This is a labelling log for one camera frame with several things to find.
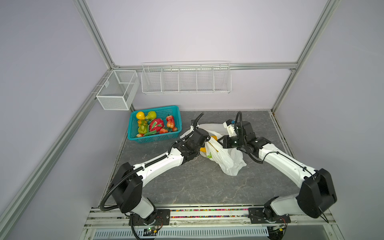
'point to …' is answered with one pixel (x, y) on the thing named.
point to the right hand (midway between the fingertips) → (218, 141)
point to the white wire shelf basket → (186, 78)
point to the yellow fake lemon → (140, 115)
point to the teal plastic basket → (133, 128)
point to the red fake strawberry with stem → (163, 131)
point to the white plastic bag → (228, 160)
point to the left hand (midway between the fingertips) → (198, 136)
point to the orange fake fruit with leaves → (142, 122)
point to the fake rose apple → (170, 124)
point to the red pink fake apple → (170, 119)
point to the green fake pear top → (151, 115)
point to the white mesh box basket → (118, 90)
